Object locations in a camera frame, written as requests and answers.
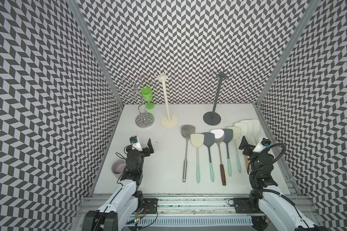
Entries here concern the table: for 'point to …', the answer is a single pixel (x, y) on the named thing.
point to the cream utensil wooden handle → (249, 131)
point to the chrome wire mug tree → (145, 119)
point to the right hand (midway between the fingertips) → (216, 149)
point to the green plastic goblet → (146, 93)
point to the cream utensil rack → (168, 121)
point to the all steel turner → (187, 131)
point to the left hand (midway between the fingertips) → (189, 146)
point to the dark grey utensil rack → (213, 118)
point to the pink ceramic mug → (117, 167)
